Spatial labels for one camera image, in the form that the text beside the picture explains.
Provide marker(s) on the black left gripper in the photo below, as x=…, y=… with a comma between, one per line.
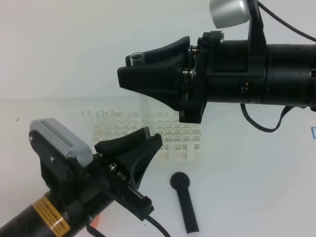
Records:
x=115, y=174

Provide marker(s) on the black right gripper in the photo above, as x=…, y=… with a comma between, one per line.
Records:
x=228, y=71

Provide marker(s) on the clear glass test tube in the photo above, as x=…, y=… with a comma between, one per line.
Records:
x=145, y=106

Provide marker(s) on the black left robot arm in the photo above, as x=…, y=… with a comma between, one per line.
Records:
x=46, y=217

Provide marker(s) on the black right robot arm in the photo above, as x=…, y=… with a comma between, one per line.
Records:
x=290, y=80

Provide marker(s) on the white test tube rack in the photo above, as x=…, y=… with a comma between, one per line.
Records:
x=180, y=141

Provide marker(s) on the black round-headed scoop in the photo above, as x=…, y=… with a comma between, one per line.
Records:
x=180, y=182

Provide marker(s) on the orange cube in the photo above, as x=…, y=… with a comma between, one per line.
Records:
x=94, y=223

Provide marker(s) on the blue-outlined label at edge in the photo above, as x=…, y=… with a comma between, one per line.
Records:
x=313, y=129

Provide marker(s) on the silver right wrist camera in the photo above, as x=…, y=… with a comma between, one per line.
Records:
x=228, y=13

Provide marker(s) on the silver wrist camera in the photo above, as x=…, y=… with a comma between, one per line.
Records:
x=61, y=138
x=228, y=13

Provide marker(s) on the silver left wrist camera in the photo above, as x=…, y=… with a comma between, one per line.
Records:
x=61, y=138

